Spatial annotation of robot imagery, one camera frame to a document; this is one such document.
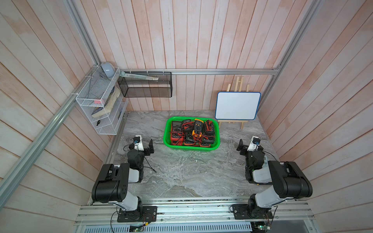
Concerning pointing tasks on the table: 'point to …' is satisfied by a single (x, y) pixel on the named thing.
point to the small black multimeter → (187, 126)
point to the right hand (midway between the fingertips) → (248, 139)
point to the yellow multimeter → (198, 128)
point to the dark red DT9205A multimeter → (177, 133)
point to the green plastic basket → (190, 142)
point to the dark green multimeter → (207, 141)
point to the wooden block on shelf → (99, 110)
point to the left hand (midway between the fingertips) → (145, 141)
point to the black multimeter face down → (209, 130)
